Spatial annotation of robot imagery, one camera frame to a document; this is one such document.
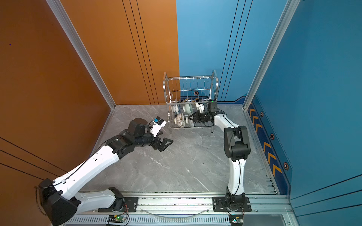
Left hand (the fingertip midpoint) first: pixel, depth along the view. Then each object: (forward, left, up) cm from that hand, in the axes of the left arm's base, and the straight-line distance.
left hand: (168, 135), depth 74 cm
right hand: (+21, -12, -11) cm, 27 cm away
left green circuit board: (-35, +25, -24) cm, 49 cm away
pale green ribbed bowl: (+31, -10, -12) cm, 35 cm away
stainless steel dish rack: (+46, -8, -12) cm, 48 cm away
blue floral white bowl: (+30, -2, -12) cm, 33 cm away
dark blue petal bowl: (+18, -11, -13) cm, 25 cm away
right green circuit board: (-34, -35, -24) cm, 55 cm away
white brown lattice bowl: (+19, -5, -11) cm, 23 cm away
